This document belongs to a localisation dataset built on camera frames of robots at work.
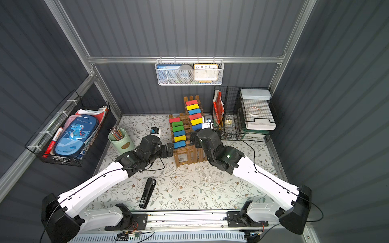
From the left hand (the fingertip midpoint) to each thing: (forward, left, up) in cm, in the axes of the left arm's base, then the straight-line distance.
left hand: (167, 146), depth 77 cm
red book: (+44, -32, -13) cm, 57 cm away
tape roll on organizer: (+23, -51, -1) cm, 56 cm away
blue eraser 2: (+12, -5, -5) cm, 14 cm away
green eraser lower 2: (+16, -4, -6) cm, 18 cm away
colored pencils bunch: (+13, +33, -6) cm, 36 cm away
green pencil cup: (+8, +29, -12) cm, 32 cm away
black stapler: (-14, +11, -19) cm, 26 cm away
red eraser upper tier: (+27, -14, +6) cm, 31 cm away
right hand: (+3, -19, +10) cm, 22 cm away
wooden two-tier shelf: (+6, -9, -20) cm, 23 cm away
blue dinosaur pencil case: (0, +37, +13) cm, 40 cm away
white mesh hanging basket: (+37, -13, +13) cm, 41 cm away
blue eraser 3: (+5, -6, -6) cm, 9 cm away
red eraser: (+14, -15, +7) cm, 22 cm away
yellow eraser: (+11, -16, +7) cm, 20 cm away
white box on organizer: (+39, -58, 0) cm, 70 cm away
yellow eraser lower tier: (+9, -6, -5) cm, 12 cm away
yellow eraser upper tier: (+22, -13, +6) cm, 27 cm away
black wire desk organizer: (+31, -43, -22) cm, 57 cm away
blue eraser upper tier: (+19, -14, +6) cm, 24 cm away
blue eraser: (+7, -16, +7) cm, 18 cm away
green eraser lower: (+20, -3, -5) cm, 21 cm away
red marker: (-5, +47, +11) cm, 49 cm away
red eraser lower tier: (+24, -1, -6) cm, 24 cm away
